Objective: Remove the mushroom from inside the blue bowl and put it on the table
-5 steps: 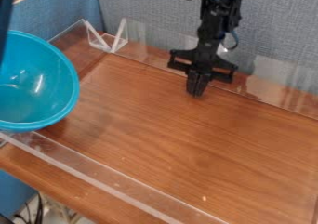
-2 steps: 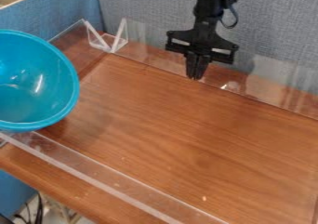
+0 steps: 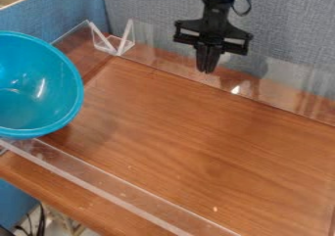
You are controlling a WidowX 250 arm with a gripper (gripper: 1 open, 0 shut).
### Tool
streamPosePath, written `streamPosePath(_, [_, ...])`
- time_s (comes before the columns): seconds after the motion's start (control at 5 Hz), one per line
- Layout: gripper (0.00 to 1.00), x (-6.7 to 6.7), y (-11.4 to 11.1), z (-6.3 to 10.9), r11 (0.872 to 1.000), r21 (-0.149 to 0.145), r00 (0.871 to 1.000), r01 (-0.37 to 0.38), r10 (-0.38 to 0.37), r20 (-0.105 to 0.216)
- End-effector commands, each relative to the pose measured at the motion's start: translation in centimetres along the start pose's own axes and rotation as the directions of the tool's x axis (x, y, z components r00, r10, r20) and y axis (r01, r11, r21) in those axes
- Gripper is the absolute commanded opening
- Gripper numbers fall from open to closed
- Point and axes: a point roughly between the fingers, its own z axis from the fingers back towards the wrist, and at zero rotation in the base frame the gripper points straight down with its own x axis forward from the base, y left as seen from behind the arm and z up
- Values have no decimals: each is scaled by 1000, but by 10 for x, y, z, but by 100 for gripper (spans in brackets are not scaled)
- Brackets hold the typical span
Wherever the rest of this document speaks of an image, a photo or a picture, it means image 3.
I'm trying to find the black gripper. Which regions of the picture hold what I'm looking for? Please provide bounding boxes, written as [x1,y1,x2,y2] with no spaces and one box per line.
[174,8,252,73]

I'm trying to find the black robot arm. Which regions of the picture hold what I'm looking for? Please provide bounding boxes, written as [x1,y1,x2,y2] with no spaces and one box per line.
[174,0,252,73]

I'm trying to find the blue plastic bowl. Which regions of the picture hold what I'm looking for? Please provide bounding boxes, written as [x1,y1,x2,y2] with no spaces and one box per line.
[0,30,84,140]

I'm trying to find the clear acrylic back barrier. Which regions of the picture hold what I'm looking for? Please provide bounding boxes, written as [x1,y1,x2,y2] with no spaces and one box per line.
[52,20,335,126]

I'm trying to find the clear acrylic barrier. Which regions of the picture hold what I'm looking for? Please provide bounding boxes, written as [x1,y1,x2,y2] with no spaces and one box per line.
[0,139,240,236]
[52,20,335,126]

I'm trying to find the clear acrylic front barrier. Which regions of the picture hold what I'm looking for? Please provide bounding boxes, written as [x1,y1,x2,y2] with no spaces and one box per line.
[0,139,240,236]

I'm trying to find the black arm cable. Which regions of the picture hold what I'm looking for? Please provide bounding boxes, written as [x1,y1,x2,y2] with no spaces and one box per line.
[230,0,254,18]

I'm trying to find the clear acrylic corner bracket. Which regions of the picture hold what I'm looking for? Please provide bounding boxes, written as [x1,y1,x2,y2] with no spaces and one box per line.
[90,20,136,56]

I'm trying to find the black floor cables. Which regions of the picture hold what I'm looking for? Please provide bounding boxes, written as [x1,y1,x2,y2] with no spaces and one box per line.
[0,203,47,236]

